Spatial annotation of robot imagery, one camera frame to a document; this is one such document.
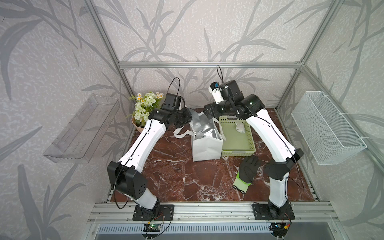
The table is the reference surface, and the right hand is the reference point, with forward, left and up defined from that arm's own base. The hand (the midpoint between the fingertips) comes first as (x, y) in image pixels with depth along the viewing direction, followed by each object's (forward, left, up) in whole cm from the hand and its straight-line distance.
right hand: (211, 106), depth 74 cm
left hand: (-1, +9, -7) cm, 11 cm away
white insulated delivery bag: (+6, +2, -36) cm, 36 cm away
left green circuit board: (-46, +29, -35) cm, 65 cm away
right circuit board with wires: (-46, -34, -40) cm, 70 cm away
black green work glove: (-21, -21, -35) cm, 45 cm away
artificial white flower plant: (+6, +36, -3) cm, 37 cm away
